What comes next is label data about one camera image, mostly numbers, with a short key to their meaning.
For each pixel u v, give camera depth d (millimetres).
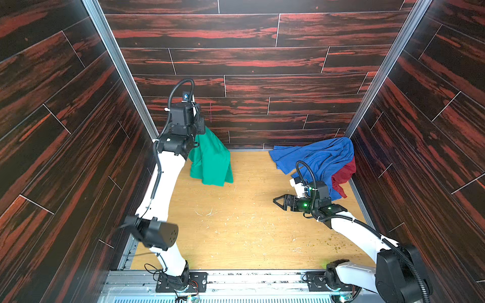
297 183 770
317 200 654
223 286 739
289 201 737
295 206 730
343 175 1070
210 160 805
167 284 678
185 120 534
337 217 584
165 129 539
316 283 731
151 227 431
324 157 1079
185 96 584
